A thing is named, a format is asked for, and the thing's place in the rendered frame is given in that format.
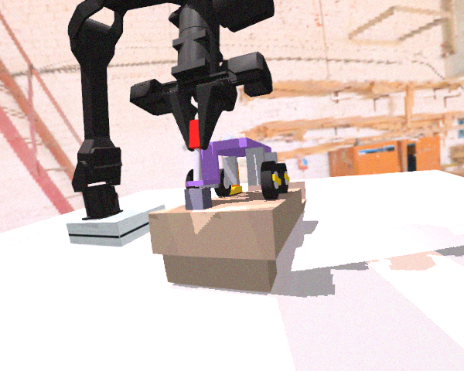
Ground purple wheeled trolley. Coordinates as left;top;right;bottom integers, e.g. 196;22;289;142
185;137;290;200

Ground yellow wedge chock with orange handle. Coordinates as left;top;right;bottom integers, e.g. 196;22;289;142
229;168;243;196

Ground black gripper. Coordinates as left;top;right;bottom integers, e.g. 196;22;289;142
130;27;273;151

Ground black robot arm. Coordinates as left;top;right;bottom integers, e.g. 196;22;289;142
67;0;275;220

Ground red-headed metal pin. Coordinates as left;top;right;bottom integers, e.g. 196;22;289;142
189;120;202;181

